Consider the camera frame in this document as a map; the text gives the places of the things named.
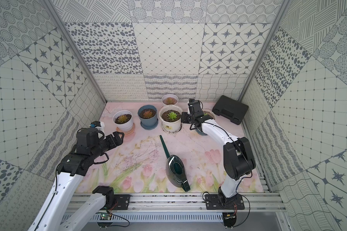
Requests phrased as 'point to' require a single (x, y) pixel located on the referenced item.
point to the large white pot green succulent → (170, 117)
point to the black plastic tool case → (230, 109)
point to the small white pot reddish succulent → (169, 99)
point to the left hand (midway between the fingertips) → (115, 133)
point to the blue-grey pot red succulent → (148, 115)
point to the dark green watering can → (175, 170)
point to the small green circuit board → (104, 216)
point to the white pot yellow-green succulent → (124, 120)
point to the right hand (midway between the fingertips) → (185, 117)
